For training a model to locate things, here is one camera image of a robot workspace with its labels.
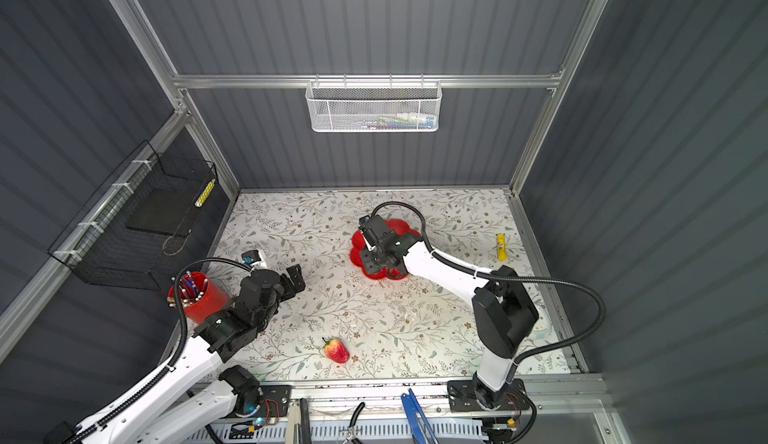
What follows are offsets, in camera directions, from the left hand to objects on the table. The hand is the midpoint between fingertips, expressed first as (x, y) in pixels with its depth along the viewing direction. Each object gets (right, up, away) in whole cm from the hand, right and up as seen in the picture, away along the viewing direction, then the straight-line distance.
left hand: (287, 273), depth 78 cm
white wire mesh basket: (+20, +61, +45) cm, 79 cm away
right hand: (+22, +3, +9) cm, 24 cm away
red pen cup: (-21, -6, -4) cm, 22 cm away
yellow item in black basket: (-24, +19, +2) cm, 31 cm away
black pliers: (+18, -36, -10) cm, 42 cm away
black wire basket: (-37, +11, -6) cm, 39 cm away
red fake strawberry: (+13, -21, 0) cm, 24 cm away
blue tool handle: (+34, -34, -10) cm, 49 cm away
